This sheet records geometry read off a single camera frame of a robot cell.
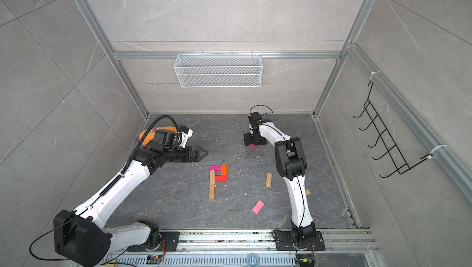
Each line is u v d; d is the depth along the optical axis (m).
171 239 0.73
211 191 0.86
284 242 0.73
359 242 0.75
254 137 0.93
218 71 1.01
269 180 0.90
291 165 0.61
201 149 0.72
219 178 0.92
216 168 0.94
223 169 0.93
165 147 0.61
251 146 1.01
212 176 0.90
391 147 0.63
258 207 0.82
